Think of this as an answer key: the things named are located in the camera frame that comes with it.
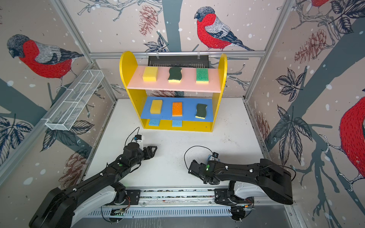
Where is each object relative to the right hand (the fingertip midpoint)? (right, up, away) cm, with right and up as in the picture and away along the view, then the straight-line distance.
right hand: (206, 173), depth 83 cm
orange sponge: (-18, +39, +10) cm, 44 cm away
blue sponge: (-36, +29, +20) cm, 50 cm away
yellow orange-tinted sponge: (-33, +40, +12) cm, 53 cm away
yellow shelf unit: (-21, +49, +42) cm, 68 cm away
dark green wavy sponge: (-2, +37, +9) cm, 39 cm away
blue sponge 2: (-20, +28, +20) cm, 40 cm away
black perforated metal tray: (-17, +72, +12) cm, 75 cm away
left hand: (-30, +16, +2) cm, 35 cm away
